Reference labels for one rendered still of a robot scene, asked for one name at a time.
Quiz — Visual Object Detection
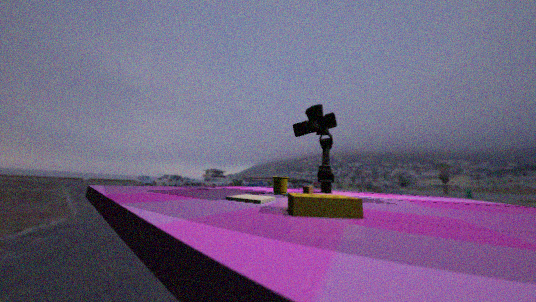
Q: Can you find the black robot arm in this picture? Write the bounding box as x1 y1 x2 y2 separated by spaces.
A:
306 104 334 194

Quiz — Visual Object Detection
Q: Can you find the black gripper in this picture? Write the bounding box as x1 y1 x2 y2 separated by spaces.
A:
293 112 337 137

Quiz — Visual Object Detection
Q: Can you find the olive-yellow rectangular block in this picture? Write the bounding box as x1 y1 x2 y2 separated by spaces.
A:
288 193 364 219

